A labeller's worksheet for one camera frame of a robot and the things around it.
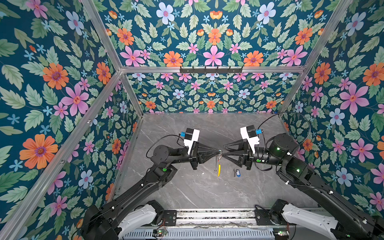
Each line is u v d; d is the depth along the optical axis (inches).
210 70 36.6
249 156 18.4
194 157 19.3
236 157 19.9
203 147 20.6
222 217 29.5
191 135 18.6
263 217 28.9
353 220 15.2
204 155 21.5
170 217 29.0
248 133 18.1
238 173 34.8
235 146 21.2
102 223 15.1
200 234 30.2
